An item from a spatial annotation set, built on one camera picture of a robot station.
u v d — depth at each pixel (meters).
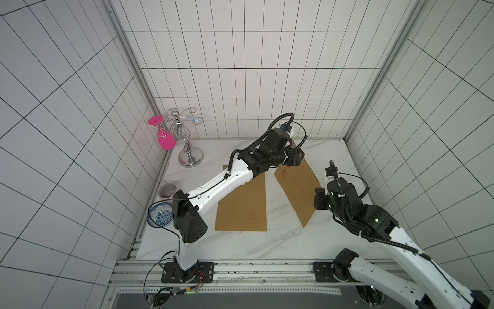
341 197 0.48
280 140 0.54
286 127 0.64
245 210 0.90
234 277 0.73
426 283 0.40
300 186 0.81
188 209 0.44
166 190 0.87
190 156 1.10
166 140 0.98
